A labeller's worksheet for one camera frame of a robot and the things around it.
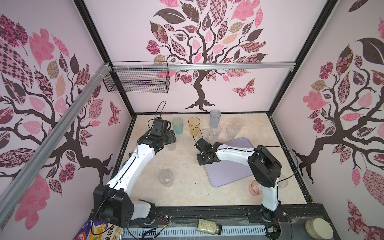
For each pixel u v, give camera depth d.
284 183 0.80
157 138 0.55
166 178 0.85
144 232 0.72
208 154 0.68
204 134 1.04
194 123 0.99
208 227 0.67
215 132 1.05
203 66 0.94
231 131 1.06
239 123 1.09
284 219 0.73
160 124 0.61
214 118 1.02
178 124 1.00
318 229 0.65
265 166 0.50
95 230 0.70
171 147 0.97
